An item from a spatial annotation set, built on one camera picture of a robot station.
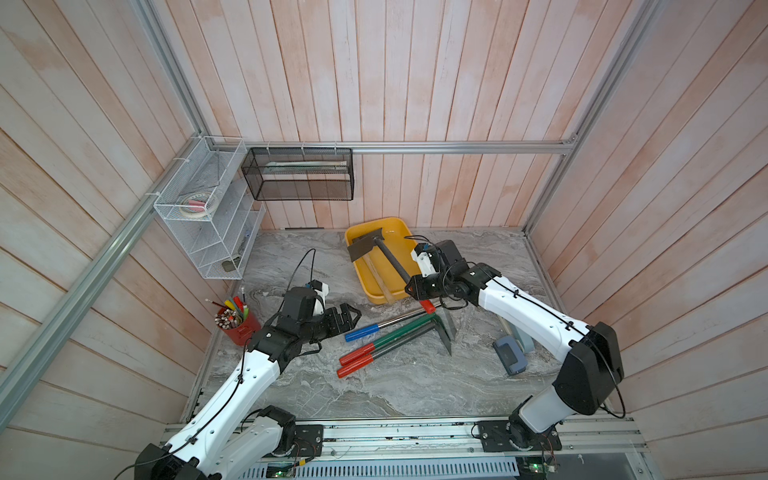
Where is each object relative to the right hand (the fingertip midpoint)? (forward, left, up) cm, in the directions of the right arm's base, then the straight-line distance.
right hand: (407, 286), depth 84 cm
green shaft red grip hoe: (-13, +11, -15) cm, 22 cm away
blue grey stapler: (-14, -30, -14) cm, 36 cm away
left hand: (-11, +16, -1) cm, 20 cm away
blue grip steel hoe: (-6, +10, -15) cm, 19 cm away
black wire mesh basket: (+39, +36, +11) cm, 55 cm away
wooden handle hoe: (+4, +7, -8) cm, 12 cm away
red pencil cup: (-13, +45, +1) cm, 47 cm away
